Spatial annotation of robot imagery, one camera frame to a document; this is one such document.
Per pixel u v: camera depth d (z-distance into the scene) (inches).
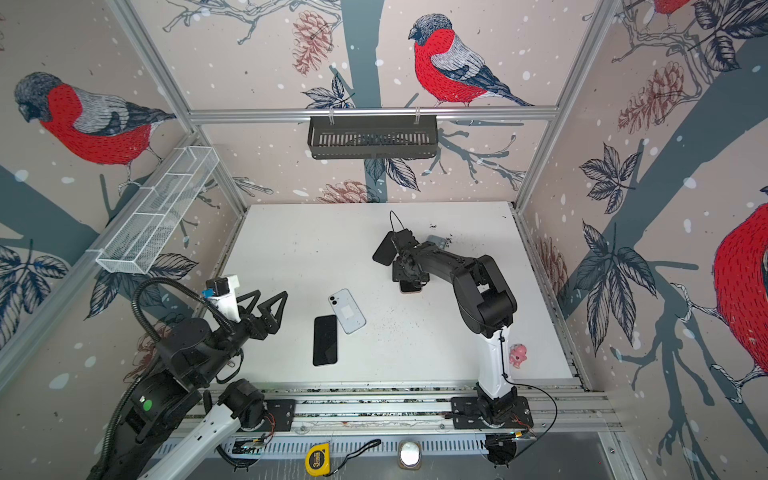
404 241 32.1
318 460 25.9
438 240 43.6
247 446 28.0
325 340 34.2
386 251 42.4
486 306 20.8
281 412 28.8
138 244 28.1
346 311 36.5
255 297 26.2
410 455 23.5
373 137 41.8
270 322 22.8
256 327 22.0
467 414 28.6
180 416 17.7
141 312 16.9
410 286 41.1
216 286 20.7
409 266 29.4
